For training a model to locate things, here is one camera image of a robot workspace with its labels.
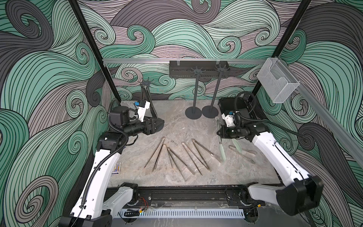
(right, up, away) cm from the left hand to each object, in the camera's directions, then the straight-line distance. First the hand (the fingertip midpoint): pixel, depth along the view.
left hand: (159, 119), depth 64 cm
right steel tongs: (+20, -19, +30) cm, 41 cm away
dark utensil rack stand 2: (+35, +4, +46) cm, 58 cm away
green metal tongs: (+32, -16, +9) cm, 37 cm away
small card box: (-28, -30, +17) cm, 45 cm away
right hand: (+31, -8, +14) cm, 35 cm away
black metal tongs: (-7, +11, +13) cm, 19 cm away
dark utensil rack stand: (+22, +3, +47) cm, 52 cm away
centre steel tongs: (+7, -26, +23) cm, 36 cm away
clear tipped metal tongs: (+54, -25, +26) cm, 65 cm away
